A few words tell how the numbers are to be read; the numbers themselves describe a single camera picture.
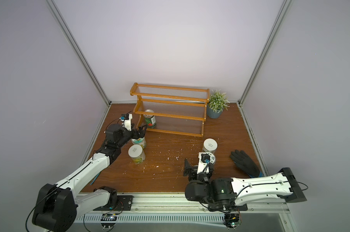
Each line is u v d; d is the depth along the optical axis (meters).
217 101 0.98
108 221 0.72
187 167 0.60
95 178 0.53
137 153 0.82
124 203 0.73
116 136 0.62
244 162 0.86
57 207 0.40
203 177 0.57
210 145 0.85
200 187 0.50
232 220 0.69
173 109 0.95
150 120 0.95
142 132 0.74
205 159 0.57
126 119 0.70
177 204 0.74
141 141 0.88
